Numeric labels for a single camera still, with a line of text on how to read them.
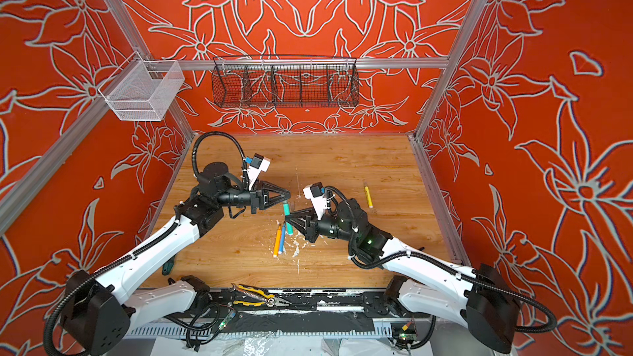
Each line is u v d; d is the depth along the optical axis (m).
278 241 0.85
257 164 0.61
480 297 0.40
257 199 0.59
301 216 0.63
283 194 0.64
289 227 0.66
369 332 0.70
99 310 0.38
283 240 0.86
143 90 0.92
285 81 0.99
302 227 0.63
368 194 0.97
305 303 0.74
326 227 0.61
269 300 0.73
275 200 0.64
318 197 0.61
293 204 0.65
